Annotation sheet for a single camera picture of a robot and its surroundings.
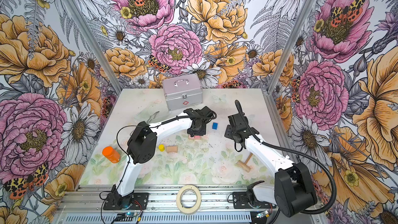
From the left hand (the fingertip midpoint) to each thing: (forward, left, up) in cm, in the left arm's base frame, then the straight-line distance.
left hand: (197, 135), depth 92 cm
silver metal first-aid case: (+28, +9, +8) cm, 31 cm away
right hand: (-3, -19, +5) cm, 20 cm away
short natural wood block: (-6, +14, -4) cm, 16 cm away
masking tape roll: (-36, +2, -2) cm, 36 cm away
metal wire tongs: (+17, +31, -4) cm, 35 cm away
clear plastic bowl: (+20, +32, -5) cm, 38 cm away
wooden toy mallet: (-17, -25, -3) cm, 30 cm away
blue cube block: (+8, -11, -2) cm, 14 cm away
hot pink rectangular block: (0, +1, -2) cm, 2 cm away
